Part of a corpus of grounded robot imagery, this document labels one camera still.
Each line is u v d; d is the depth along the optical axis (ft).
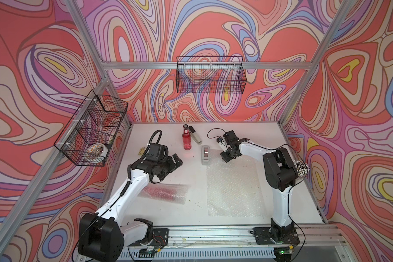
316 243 2.46
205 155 3.23
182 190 2.77
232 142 2.57
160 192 2.68
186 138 3.19
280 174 1.80
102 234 1.27
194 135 3.56
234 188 2.90
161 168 2.21
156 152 2.06
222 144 2.98
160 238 2.37
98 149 2.36
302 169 2.46
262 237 2.40
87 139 2.41
